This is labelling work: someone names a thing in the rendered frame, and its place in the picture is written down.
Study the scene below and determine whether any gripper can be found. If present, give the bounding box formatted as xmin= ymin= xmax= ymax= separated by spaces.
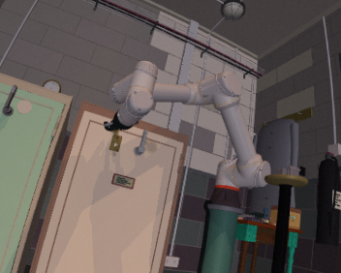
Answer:
xmin=103 ymin=110 xmax=140 ymax=133

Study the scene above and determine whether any grey bolt lever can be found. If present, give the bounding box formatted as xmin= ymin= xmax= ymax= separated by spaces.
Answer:
xmin=134 ymin=129 xmax=149 ymax=156

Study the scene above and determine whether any round pink keyhole cover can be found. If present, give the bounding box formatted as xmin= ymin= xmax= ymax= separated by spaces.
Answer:
xmin=16 ymin=100 xmax=33 ymax=115

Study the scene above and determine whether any dark grey cabinet lever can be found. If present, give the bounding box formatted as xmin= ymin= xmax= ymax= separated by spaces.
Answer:
xmin=1 ymin=84 xmax=18 ymax=117

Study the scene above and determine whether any brass rectangular plate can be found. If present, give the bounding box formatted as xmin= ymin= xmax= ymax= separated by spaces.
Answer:
xmin=108 ymin=129 xmax=124 ymax=153

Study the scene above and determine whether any dark framed label plate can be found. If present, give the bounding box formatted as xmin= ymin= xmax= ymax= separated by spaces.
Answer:
xmin=110 ymin=172 xmax=136 ymax=190

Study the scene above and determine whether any thin white conduit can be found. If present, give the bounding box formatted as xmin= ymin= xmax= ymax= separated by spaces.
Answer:
xmin=168 ymin=15 xmax=228 ymax=258

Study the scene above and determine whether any red and black pipe run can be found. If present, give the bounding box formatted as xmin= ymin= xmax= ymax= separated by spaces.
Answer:
xmin=90 ymin=0 xmax=264 ymax=79

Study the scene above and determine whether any slanted white conduit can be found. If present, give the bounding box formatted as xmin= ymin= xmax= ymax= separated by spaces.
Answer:
xmin=0 ymin=0 xmax=40 ymax=73

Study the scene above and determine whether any grey round tank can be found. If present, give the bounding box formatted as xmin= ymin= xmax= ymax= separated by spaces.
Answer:
xmin=249 ymin=118 xmax=301 ymax=215

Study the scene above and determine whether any round caged ceiling lamp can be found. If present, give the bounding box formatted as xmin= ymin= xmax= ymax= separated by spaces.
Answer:
xmin=220 ymin=0 xmax=247 ymax=21

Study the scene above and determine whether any wooden table with green legs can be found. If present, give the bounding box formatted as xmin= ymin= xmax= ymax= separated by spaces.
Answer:
xmin=234 ymin=215 xmax=304 ymax=273

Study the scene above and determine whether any wooden card box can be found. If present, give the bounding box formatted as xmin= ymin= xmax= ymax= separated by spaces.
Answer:
xmin=269 ymin=205 xmax=302 ymax=230

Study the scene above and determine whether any white junction box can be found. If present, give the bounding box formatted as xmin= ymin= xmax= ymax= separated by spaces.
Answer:
xmin=326 ymin=143 xmax=341 ymax=157

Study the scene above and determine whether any black gas cylinder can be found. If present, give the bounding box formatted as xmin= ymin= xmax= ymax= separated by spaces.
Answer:
xmin=315 ymin=152 xmax=341 ymax=247

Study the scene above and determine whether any white paper tag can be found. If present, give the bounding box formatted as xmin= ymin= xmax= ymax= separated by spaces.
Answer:
xmin=331 ymin=190 xmax=341 ymax=212

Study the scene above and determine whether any round brass wall clock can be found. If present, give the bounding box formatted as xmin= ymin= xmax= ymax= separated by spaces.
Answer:
xmin=41 ymin=78 xmax=62 ymax=95

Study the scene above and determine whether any cream records cabinet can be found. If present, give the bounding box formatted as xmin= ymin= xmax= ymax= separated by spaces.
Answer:
xmin=30 ymin=100 xmax=190 ymax=273

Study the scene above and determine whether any green records cabinet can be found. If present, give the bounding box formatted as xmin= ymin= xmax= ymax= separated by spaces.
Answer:
xmin=0 ymin=69 xmax=74 ymax=273

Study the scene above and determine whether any white wall socket box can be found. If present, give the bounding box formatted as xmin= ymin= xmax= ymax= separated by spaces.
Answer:
xmin=164 ymin=256 xmax=181 ymax=268

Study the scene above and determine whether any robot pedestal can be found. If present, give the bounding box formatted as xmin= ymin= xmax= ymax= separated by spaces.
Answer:
xmin=200 ymin=188 xmax=246 ymax=273

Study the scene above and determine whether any yellow dish on black post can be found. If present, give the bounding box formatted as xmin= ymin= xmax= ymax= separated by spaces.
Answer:
xmin=264 ymin=173 xmax=309 ymax=273

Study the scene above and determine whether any white wall conduit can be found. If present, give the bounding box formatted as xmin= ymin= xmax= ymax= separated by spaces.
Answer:
xmin=322 ymin=15 xmax=339 ymax=145

